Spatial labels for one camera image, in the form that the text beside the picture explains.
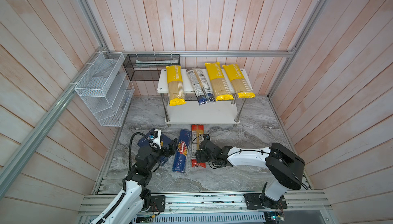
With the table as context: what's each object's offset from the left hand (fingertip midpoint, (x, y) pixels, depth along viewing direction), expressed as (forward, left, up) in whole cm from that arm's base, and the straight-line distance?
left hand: (170, 140), depth 80 cm
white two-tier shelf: (+25, -12, -7) cm, 28 cm away
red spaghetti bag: (+11, -15, -11) cm, 22 cm away
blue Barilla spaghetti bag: (-10, -5, -10) cm, 15 cm away
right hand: (-2, -17, -13) cm, 22 cm away
